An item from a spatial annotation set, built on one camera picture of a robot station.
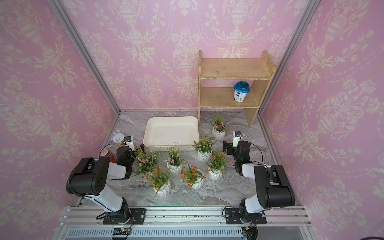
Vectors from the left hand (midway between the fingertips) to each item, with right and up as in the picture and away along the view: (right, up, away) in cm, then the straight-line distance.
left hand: (137, 144), depth 96 cm
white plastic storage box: (+13, +7, +11) cm, 19 cm away
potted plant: (+53, +11, +1) cm, 54 cm away
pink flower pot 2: (+27, -6, -17) cm, 32 cm away
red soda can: (-14, -3, -10) cm, 18 cm away
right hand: (+61, +3, -2) cm, 61 cm away
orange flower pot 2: (+21, -15, -23) cm, 34 cm away
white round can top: (-13, +4, +2) cm, 14 cm away
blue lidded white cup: (+66, +35, -4) cm, 75 cm away
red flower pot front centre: (+36, -14, -20) cm, 43 cm away
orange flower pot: (+49, -7, -18) cm, 53 cm away
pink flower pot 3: (+13, -6, -19) cm, 23 cm away
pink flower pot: (+42, 0, -12) cm, 44 cm away
